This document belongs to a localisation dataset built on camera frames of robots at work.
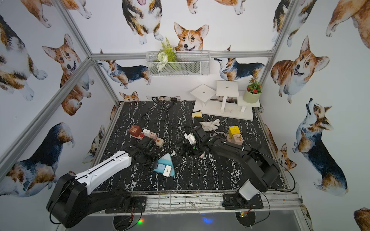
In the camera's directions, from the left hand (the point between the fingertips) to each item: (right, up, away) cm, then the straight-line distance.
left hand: (161, 158), depth 84 cm
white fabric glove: (+30, +18, +22) cm, 41 cm away
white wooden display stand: (+43, +35, +23) cm, 61 cm away
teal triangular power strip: (+3, -1, +2) cm, 3 cm away
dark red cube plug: (-19, +15, +10) cm, 26 cm away
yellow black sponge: (+20, +26, +29) cm, 43 cm away
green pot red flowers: (+57, +41, +8) cm, 71 cm away
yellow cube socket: (+45, +16, +10) cm, 49 cm away
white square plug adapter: (+5, -4, -7) cm, 10 cm away
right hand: (+12, +3, -2) cm, 12 cm away
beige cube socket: (+45, +11, +5) cm, 47 cm away
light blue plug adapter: (+1, -3, -4) cm, 5 cm away
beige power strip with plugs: (-11, +14, +9) cm, 20 cm away
